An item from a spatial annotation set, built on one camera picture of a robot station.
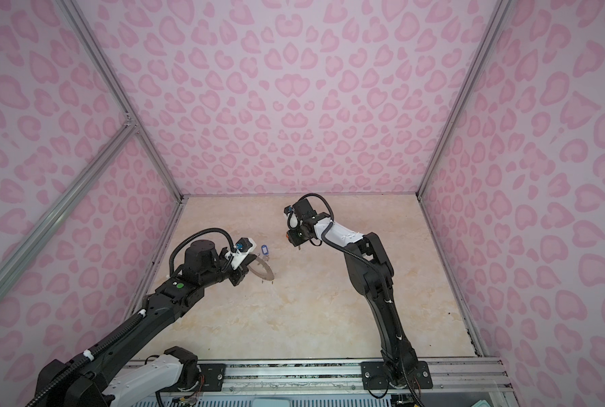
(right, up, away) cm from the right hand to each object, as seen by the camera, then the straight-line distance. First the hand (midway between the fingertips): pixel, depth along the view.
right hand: (296, 233), depth 101 cm
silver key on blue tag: (-12, -10, -1) cm, 15 cm away
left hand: (-12, -4, -22) cm, 26 cm away
